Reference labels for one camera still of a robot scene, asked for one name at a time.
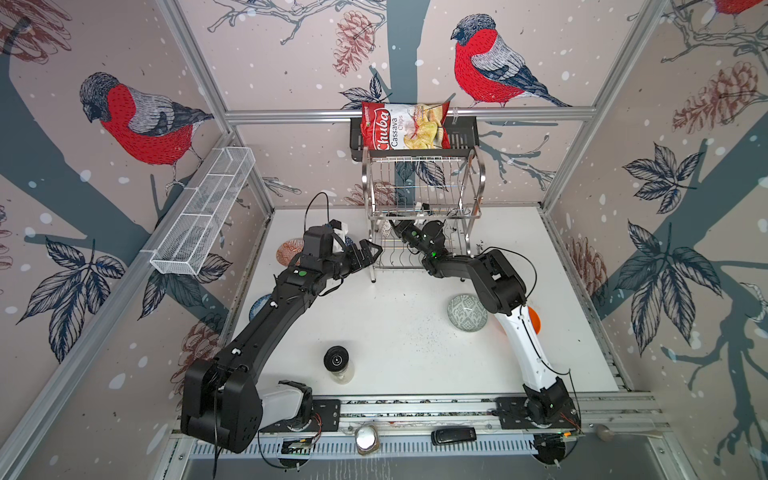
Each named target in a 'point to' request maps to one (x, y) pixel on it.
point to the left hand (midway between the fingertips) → (372, 253)
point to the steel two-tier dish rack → (445, 188)
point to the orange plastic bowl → (535, 320)
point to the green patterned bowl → (467, 313)
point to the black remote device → (453, 434)
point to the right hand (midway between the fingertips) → (381, 221)
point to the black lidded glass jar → (336, 359)
